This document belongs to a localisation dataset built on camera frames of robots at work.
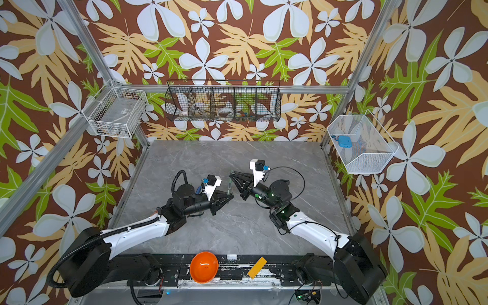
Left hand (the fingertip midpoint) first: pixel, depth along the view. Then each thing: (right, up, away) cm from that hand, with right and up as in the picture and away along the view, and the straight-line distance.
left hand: (230, 192), depth 75 cm
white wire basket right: (+58, +20, +8) cm, 62 cm away
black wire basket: (-5, +44, +21) cm, 49 cm away
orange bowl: (-11, -31, +1) cm, 33 cm away
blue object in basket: (+52, +22, +11) cm, 57 cm away
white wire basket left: (-53, +35, +11) cm, 65 cm away
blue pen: (-10, +3, -13) cm, 16 cm away
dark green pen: (0, +4, -4) cm, 5 cm away
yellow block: (+12, -29, +1) cm, 32 cm away
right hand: (0, +7, -7) cm, 10 cm away
